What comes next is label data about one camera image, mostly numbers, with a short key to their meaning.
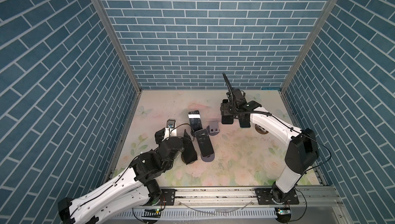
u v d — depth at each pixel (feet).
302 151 1.49
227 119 2.83
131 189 1.52
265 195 2.42
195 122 2.99
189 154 2.70
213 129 3.07
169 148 1.59
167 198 2.39
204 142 2.66
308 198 2.48
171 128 1.87
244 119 2.08
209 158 2.83
